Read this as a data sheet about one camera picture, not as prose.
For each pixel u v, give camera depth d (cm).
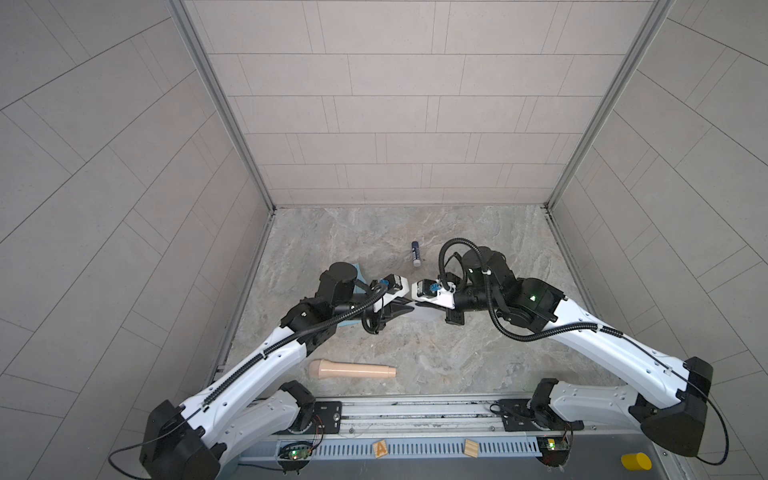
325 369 77
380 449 67
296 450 64
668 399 38
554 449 68
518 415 71
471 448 67
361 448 68
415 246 103
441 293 54
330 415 71
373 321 62
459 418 72
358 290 55
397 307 63
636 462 62
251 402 45
